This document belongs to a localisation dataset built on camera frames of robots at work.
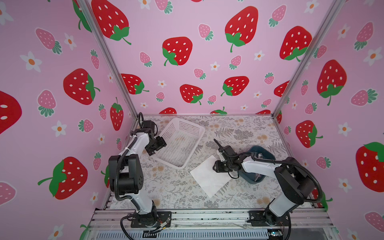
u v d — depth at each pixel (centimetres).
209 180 87
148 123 76
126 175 47
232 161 71
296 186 45
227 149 73
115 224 74
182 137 107
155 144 78
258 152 97
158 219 73
